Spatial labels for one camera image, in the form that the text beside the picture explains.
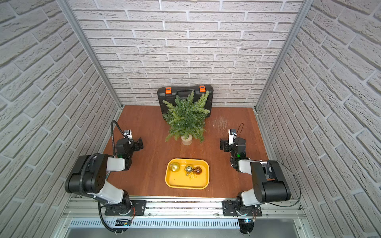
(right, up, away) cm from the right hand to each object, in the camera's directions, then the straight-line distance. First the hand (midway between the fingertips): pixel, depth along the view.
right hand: (229, 138), depth 94 cm
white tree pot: (-27, -3, +1) cm, 28 cm away
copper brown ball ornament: (-21, -18, -11) cm, 30 cm away
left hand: (-62, +1, 0) cm, 62 cm away
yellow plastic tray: (-27, -19, -11) cm, 35 cm away
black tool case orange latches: (-39, +28, -4) cm, 48 cm away
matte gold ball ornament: (-34, -15, -11) cm, 39 cm away
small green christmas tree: (-27, +13, -21) cm, 36 cm away
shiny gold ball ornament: (-26, -16, -11) cm, 33 cm away
